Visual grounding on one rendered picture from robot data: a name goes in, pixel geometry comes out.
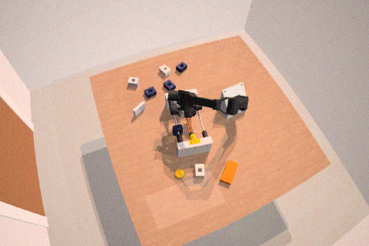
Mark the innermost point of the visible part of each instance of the yellow round disc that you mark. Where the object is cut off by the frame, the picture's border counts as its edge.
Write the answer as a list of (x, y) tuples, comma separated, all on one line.
[(179, 173)]

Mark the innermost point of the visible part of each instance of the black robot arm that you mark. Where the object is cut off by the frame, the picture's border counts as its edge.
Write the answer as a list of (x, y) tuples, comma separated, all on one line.
[(188, 99)]

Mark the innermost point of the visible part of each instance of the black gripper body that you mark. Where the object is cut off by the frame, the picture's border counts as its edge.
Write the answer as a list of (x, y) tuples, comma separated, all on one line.
[(174, 110)]

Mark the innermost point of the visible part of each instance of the orange rectangular block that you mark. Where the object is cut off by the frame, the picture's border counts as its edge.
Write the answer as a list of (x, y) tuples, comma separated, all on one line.
[(229, 172)]

